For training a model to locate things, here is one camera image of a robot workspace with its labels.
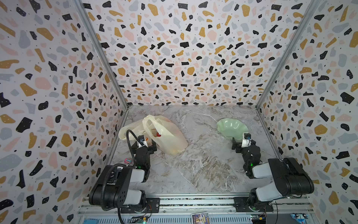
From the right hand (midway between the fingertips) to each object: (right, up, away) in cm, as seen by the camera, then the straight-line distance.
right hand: (243, 138), depth 91 cm
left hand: (-63, -1, -2) cm, 63 cm away
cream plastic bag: (-51, +7, -21) cm, 55 cm away
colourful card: (-30, -37, -22) cm, 52 cm away
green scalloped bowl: (-2, +5, +16) cm, 17 cm away
